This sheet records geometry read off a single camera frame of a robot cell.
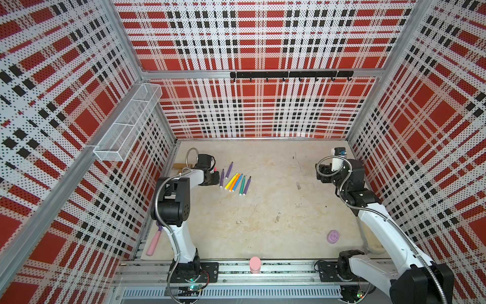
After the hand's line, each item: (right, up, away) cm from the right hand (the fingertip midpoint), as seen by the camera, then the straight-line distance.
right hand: (325, 164), depth 81 cm
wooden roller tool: (-75, -2, +28) cm, 80 cm away
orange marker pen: (-42, -11, +20) cm, 47 cm away
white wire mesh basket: (-99, +11, +12) cm, 100 cm away
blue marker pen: (-40, -11, +21) cm, 46 cm away
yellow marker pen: (-43, -11, +20) cm, 49 cm away
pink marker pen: (-54, -4, +27) cm, 60 cm away
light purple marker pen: (-35, -13, +20) cm, 42 cm away
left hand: (-52, -9, +22) cm, 57 cm away
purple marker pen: (-49, -8, +23) cm, 55 cm away
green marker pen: (-37, -12, +18) cm, 43 cm away
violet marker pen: (-45, -4, +25) cm, 52 cm away
